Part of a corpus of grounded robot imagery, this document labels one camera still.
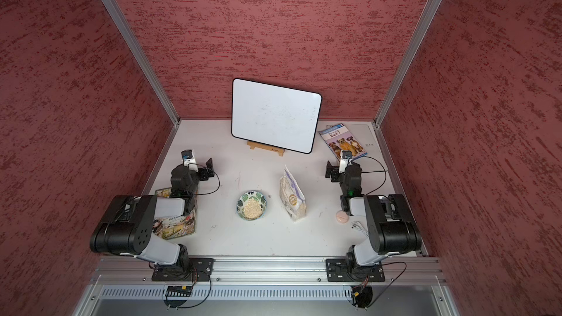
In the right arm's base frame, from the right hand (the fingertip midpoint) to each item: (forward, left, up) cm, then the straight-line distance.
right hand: (338, 163), depth 95 cm
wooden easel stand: (+14, +40, -3) cm, 42 cm away
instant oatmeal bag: (-19, +21, +8) cm, 29 cm away
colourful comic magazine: (-24, +67, -5) cm, 71 cm away
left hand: (+1, +61, +2) cm, 61 cm away
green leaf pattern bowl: (-17, +38, -4) cm, 42 cm away
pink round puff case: (-22, +1, -6) cm, 23 cm away
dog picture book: (+18, -4, -5) cm, 19 cm away
